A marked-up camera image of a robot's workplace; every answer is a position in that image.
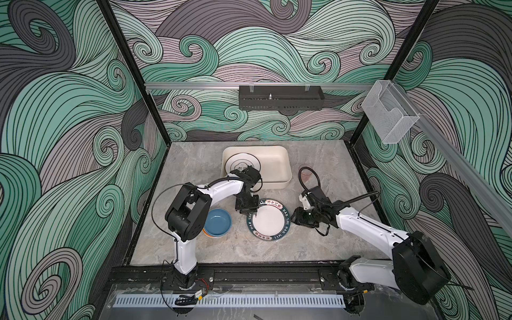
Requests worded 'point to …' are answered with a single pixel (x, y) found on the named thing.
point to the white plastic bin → (275, 170)
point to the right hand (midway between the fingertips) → (293, 220)
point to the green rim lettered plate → (272, 222)
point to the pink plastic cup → (306, 174)
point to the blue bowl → (218, 222)
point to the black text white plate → (240, 160)
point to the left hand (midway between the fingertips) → (255, 212)
